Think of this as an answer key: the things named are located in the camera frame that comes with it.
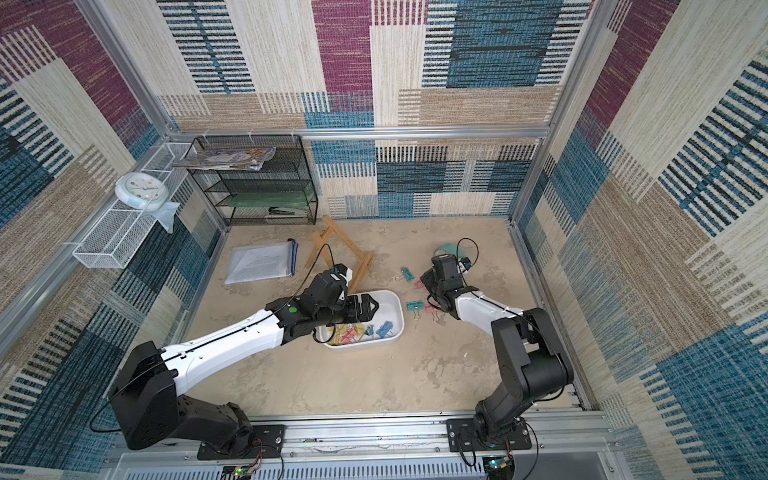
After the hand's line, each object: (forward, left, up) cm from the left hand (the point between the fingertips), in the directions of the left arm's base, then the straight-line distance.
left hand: (367, 304), depth 81 cm
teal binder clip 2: (+19, -12, -13) cm, 26 cm away
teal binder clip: (+7, -14, -14) cm, 21 cm away
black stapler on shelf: (+42, +31, -4) cm, 53 cm away
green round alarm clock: (+21, -26, -2) cm, 33 cm away
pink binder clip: (+6, -20, -15) cm, 25 cm away
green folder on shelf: (+46, +38, -2) cm, 60 cm away
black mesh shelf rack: (+49, +40, +5) cm, 63 cm away
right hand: (+15, -17, -6) cm, 24 cm away
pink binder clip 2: (+15, -16, -14) cm, 26 cm away
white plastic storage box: (+1, -4, -13) cm, 14 cm away
